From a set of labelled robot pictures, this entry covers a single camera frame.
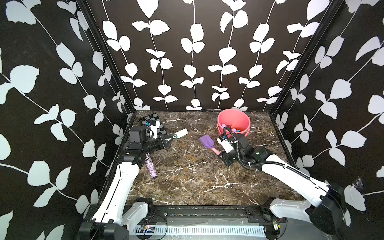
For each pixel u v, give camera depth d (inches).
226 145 26.5
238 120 42.1
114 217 15.1
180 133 31.6
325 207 15.0
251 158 21.4
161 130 41.3
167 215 29.2
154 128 27.0
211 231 27.6
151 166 34.5
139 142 22.1
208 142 33.3
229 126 40.7
